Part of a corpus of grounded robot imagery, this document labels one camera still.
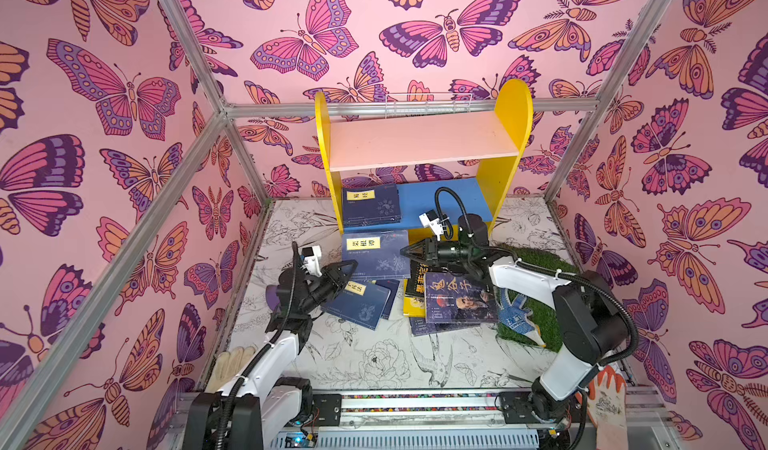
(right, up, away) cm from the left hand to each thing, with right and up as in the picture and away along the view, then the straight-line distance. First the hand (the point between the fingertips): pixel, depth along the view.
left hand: (359, 263), depth 78 cm
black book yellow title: (+16, -8, +14) cm, 23 cm away
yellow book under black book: (+15, -14, +10) cm, 23 cm away
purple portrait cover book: (+28, -12, +9) cm, 32 cm away
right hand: (+12, +3, 0) cm, 12 cm away
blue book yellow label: (-1, -14, +13) cm, 19 cm away
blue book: (+2, +16, +17) cm, 24 cm away
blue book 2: (+5, +2, +1) cm, 5 cm away
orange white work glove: (+61, -34, -5) cm, 70 cm away
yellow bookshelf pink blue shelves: (+29, +32, +35) cm, 56 cm away
